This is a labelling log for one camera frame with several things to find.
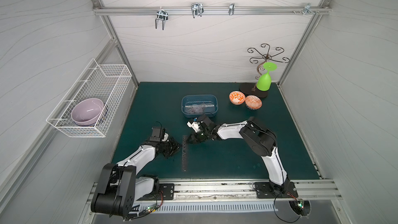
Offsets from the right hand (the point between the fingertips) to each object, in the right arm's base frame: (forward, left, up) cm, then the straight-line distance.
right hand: (185, 141), depth 91 cm
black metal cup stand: (+43, -44, +1) cm, 62 cm away
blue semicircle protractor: (+23, -5, +1) cm, 23 cm away
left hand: (-4, +1, +2) cm, 5 cm away
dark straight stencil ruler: (-7, 0, 0) cm, 7 cm away
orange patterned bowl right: (+31, -44, +1) cm, 54 cm away
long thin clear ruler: (+26, -6, +1) cm, 27 cm away
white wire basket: (+16, +39, +32) cm, 53 cm away
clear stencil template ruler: (+22, +2, +1) cm, 22 cm away
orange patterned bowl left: (+35, -33, 0) cm, 48 cm away
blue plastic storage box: (+29, -13, +5) cm, 32 cm away
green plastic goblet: (+30, -46, +22) cm, 59 cm away
